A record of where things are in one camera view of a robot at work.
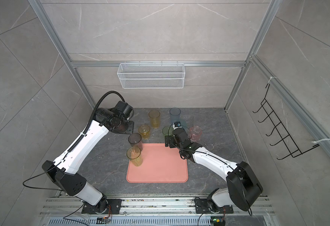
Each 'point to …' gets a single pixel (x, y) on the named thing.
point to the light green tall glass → (134, 154)
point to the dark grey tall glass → (135, 140)
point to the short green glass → (168, 131)
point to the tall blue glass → (175, 113)
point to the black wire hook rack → (287, 140)
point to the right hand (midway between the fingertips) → (172, 135)
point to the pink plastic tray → (160, 164)
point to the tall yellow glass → (154, 116)
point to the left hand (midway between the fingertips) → (129, 126)
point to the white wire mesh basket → (151, 76)
